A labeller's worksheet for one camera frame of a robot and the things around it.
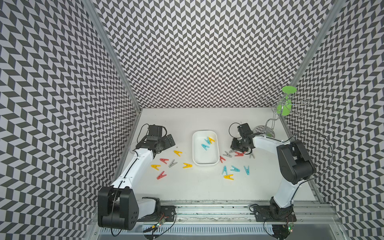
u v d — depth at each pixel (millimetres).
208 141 988
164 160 911
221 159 917
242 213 751
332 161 741
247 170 872
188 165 889
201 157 971
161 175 845
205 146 968
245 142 722
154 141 598
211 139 994
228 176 847
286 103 783
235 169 873
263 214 731
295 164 491
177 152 940
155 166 879
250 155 937
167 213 724
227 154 937
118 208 394
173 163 896
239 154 927
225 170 877
